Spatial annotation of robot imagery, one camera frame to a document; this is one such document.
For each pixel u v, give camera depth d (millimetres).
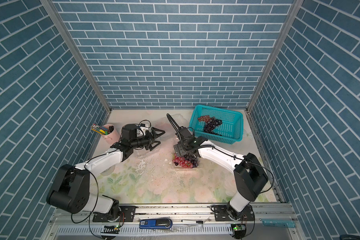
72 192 432
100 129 910
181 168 860
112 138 945
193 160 873
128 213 742
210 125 1054
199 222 720
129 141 679
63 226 707
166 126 1120
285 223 723
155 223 670
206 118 1116
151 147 823
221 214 736
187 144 649
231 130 1087
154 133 765
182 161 861
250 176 444
